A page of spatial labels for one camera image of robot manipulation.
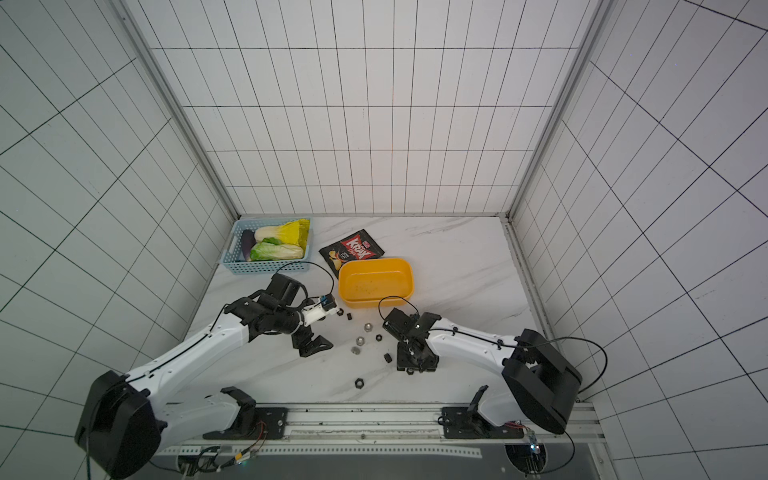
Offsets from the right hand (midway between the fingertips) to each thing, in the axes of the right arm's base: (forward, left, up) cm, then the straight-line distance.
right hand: (401, 368), depth 82 cm
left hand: (+5, +23, +9) cm, 25 cm away
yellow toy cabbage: (+40, +40, +11) cm, 57 cm away
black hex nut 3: (+2, +4, +1) cm, 4 cm away
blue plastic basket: (+32, +61, +6) cm, 69 cm away
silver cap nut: (+11, +11, 0) cm, 16 cm away
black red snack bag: (+43, +17, +1) cm, 46 cm away
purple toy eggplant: (+39, +58, +5) cm, 70 cm away
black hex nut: (+14, +17, +2) cm, 22 cm away
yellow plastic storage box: (+28, +10, 0) cm, 29 cm away
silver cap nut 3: (+4, +13, +1) cm, 14 cm away
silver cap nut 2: (+7, +12, +1) cm, 14 cm away
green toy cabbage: (+34, +45, +9) cm, 57 cm away
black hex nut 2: (+8, +7, 0) cm, 11 cm away
